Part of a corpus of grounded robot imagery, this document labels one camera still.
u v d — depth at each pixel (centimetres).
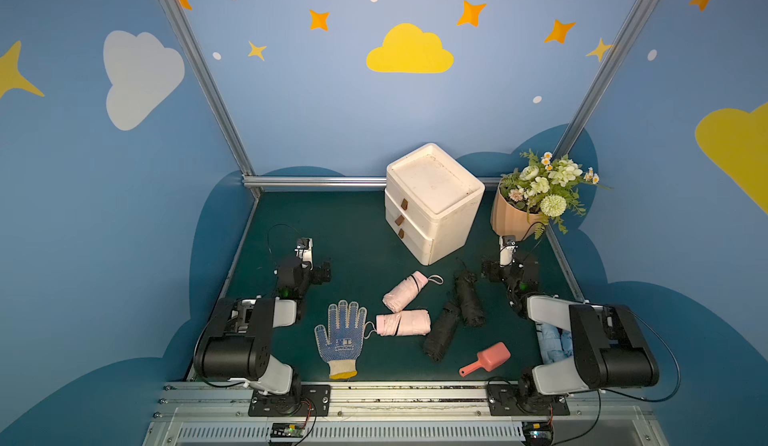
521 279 73
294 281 72
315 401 75
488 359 80
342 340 84
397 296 90
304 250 81
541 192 84
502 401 74
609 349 45
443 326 86
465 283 93
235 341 45
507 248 82
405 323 84
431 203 87
